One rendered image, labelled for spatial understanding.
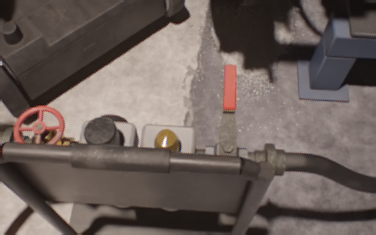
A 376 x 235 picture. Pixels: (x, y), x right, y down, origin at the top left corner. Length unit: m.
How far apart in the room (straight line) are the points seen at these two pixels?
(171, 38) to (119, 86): 0.23
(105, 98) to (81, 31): 0.21
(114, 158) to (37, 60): 0.64
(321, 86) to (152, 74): 0.48
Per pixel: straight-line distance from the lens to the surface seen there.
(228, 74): 0.69
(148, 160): 0.53
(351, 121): 1.27
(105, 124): 0.63
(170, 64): 1.29
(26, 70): 1.13
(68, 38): 1.15
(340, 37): 1.09
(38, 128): 0.65
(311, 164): 0.68
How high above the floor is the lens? 1.06
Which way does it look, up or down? 62 degrees down
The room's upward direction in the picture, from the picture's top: straight up
